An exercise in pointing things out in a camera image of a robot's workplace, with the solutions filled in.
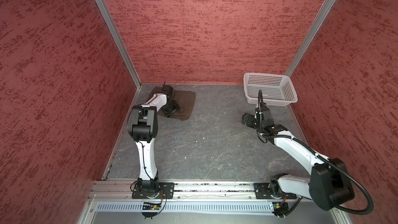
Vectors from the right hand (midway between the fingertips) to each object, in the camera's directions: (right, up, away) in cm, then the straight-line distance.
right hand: (247, 121), depth 88 cm
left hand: (-44, +3, +14) cm, 47 cm away
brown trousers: (-39, +13, +18) cm, 45 cm away
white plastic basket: (+32, +20, +29) cm, 48 cm away
